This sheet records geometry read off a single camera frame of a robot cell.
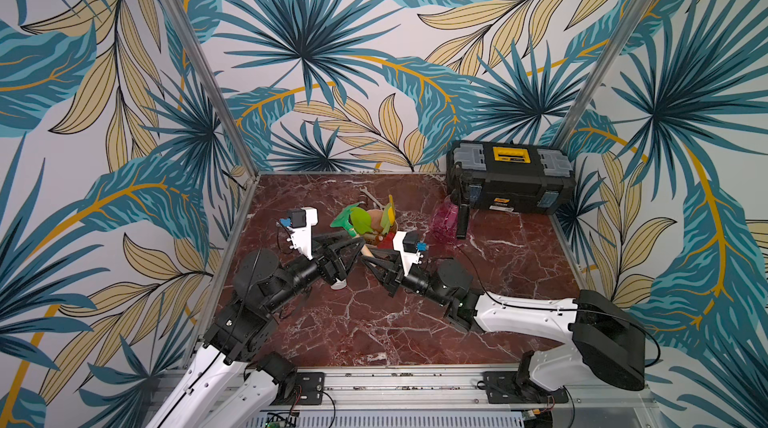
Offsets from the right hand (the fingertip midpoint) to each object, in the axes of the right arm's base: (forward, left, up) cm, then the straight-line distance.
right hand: (349, 281), depth 62 cm
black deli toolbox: (+41, -49, -12) cm, 65 cm away
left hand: (+5, -2, +7) cm, 8 cm away
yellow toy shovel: (+24, -10, -8) cm, 28 cm away
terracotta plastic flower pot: (+30, -6, -18) cm, 35 cm away
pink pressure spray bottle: (+30, -28, -22) cm, 46 cm away
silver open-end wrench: (+49, -1, -26) cm, 56 cm away
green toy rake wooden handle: (+10, +1, +8) cm, 12 cm away
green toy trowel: (+27, -1, -16) cm, 32 cm away
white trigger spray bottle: (+12, +6, -27) cm, 30 cm away
